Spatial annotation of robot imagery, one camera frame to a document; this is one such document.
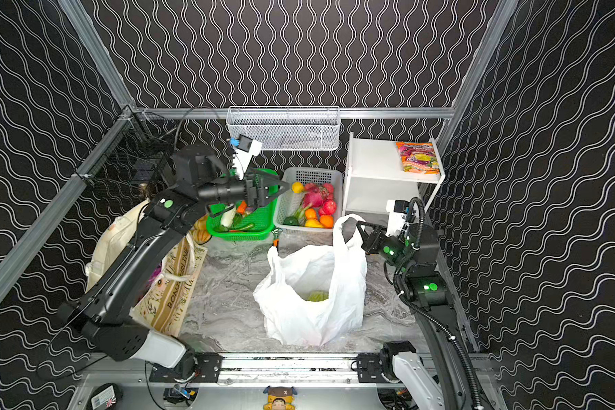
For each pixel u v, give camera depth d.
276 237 1.03
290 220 1.03
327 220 1.03
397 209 0.60
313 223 1.00
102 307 0.40
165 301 0.73
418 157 0.80
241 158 0.53
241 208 1.07
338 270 0.69
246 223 1.06
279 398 0.68
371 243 0.59
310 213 1.04
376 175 0.80
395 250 0.58
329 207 1.02
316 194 1.03
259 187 0.53
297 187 1.11
